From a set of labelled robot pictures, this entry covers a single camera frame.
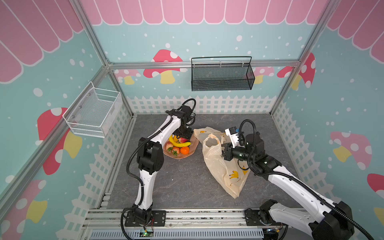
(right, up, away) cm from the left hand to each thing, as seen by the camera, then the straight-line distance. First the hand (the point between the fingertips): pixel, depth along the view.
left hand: (183, 137), depth 94 cm
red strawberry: (-5, -8, 0) cm, 10 cm away
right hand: (+17, -3, -22) cm, 28 cm away
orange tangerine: (+1, -8, 0) cm, 8 cm away
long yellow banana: (-1, -4, 0) cm, 5 cm away
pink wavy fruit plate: (+6, -8, +2) cm, 10 cm away
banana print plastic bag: (+24, -16, -21) cm, 36 cm away
